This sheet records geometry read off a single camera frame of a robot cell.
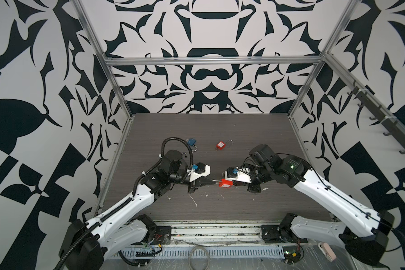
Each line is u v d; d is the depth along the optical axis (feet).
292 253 2.33
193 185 1.98
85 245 1.26
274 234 2.44
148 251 2.41
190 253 2.34
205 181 2.05
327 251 2.23
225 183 2.17
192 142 3.44
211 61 3.02
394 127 1.79
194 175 1.96
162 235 2.41
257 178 1.89
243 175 1.88
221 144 3.38
